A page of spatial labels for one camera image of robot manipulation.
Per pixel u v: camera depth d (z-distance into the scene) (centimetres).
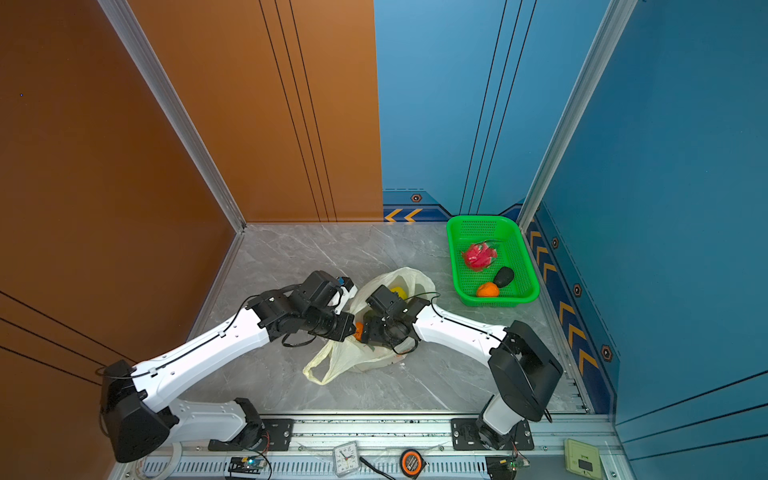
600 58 76
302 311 56
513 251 106
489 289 94
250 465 70
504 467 70
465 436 72
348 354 69
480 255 99
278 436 74
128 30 72
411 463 67
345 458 69
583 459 69
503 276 99
